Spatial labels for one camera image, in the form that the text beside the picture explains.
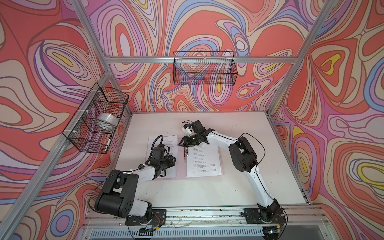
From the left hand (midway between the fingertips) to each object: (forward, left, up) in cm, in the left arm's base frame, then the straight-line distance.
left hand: (176, 158), depth 93 cm
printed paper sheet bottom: (-2, -17, +1) cm, 17 cm away
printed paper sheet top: (+13, +4, -1) cm, 14 cm away
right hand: (+9, -4, 0) cm, 9 cm away
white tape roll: (+5, +32, +30) cm, 44 cm away
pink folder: (+4, -4, -1) cm, 6 cm away
